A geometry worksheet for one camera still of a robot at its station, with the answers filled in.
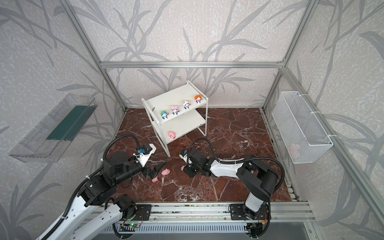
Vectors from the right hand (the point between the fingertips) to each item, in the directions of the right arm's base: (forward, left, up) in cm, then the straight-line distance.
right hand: (186, 162), depth 88 cm
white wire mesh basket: (-4, -52, +32) cm, 61 cm away
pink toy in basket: (-2, -55, +19) cm, 58 cm away
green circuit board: (-30, +24, -2) cm, 39 cm away
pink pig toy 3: (-10, +17, -1) cm, 19 cm away
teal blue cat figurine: (+9, +8, +33) cm, 35 cm away
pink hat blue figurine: (+12, +3, +33) cm, 36 cm away
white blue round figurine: (+16, -2, +33) cm, 37 cm away
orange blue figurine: (+21, -8, +33) cm, 40 cm away
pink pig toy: (+10, +7, +15) cm, 20 cm away
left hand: (-4, +9, +23) cm, 25 cm away
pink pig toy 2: (-3, +2, 0) cm, 3 cm away
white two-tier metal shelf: (+10, -2, +28) cm, 30 cm away
